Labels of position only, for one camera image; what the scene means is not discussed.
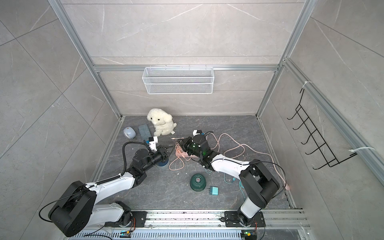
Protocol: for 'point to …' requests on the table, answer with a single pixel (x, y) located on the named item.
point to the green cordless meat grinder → (197, 182)
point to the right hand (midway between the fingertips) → (176, 140)
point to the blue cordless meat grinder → (163, 164)
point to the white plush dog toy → (163, 122)
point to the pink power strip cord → (219, 139)
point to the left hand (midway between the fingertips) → (176, 144)
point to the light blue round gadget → (129, 132)
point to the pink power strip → (180, 153)
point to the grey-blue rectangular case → (144, 131)
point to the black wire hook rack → (315, 137)
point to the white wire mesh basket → (178, 80)
